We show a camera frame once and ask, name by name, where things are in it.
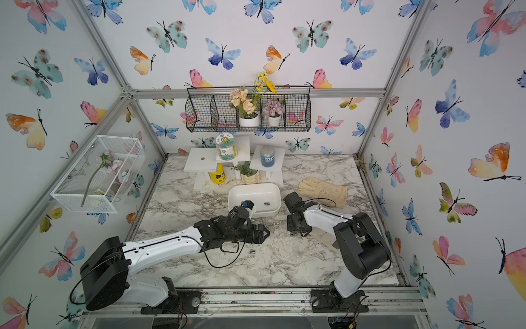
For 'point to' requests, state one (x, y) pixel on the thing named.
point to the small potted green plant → (248, 175)
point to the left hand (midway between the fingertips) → (265, 232)
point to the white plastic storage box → (266, 197)
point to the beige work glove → (333, 194)
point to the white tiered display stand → (234, 164)
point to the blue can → (268, 156)
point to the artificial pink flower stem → (108, 162)
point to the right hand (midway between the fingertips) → (296, 225)
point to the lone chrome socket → (252, 251)
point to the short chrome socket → (265, 203)
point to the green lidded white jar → (227, 150)
